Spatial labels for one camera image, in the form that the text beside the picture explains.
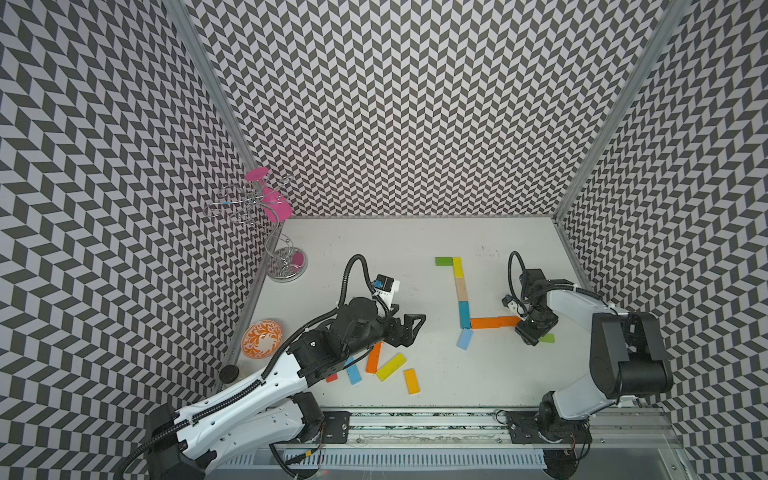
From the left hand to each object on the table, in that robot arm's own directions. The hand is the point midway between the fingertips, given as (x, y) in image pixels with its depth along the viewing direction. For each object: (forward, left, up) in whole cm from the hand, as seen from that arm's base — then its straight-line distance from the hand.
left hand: (411, 316), depth 70 cm
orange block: (+7, -23, -20) cm, 32 cm away
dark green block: (+31, -13, -20) cm, 39 cm away
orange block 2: (+7, -30, -18) cm, 36 cm away
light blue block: (+3, -17, -22) cm, 28 cm away
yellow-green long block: (-5, +5, -20) cm, 22 cm away
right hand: (+3, -39, -20) cm, 44 cm away
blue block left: (-6, +16, -20) cm, 26 cm away
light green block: (0, -37, -12) cm, 39 cm away
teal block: (+11, -18, -21) cm, 29 cm away
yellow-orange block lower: (-8, -1, -23) cm, 24 cm away
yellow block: (+28, -18, -20) cm, 39 cm away
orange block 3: (-3, +10, -21) cm, 23 cm away
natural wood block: (+20, -18, -22) cm, 35 cm away
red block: (-8, +21, -21) cm, 31 cm away
